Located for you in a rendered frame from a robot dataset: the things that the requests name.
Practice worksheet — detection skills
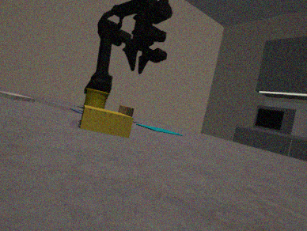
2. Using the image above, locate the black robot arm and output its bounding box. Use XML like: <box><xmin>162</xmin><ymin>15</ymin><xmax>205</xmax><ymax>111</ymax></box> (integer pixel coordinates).
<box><xmin>84</xmin><ymin>0</ymin><xmax>172</xmax><ymax>93</ymax></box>

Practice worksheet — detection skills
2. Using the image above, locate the yellow rectangular block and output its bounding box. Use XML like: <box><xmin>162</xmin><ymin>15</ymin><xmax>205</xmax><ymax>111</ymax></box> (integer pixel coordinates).
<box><xmin>80</xmin><ymin>105</ymin><xmax>134</xmax><ymax>138</ymax></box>

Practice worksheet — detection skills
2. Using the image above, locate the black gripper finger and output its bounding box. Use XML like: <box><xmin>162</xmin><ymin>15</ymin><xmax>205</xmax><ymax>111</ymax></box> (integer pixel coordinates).
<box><xmin>123</xmin><ymin>44</ymin><xmax>140</xmax><ymax>71</ymax></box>
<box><xmin>138</xmin><ymin>52</ymin><xmax>156</xmax><ymax>74</ymax></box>

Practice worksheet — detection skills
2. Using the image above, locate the tan flat bar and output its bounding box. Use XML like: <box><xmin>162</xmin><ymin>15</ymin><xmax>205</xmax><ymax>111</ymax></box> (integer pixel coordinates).
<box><xmin>118</xmin><ymin>105</ymin><xmax>134</xmax><ymax>117</ymax></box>

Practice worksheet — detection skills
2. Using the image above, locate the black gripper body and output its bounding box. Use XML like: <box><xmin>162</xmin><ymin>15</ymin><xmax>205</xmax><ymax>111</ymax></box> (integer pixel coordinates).
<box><xmin>110</xmin><ymin>24</ymin><xmax>167</xmax><ymax>62</ymax></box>

